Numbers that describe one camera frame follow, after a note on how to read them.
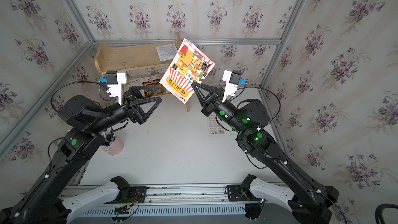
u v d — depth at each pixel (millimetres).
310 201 372
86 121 374
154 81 935
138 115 393
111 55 764
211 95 430
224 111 433
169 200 723
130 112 402
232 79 401
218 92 437
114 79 389
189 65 443
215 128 971
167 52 766
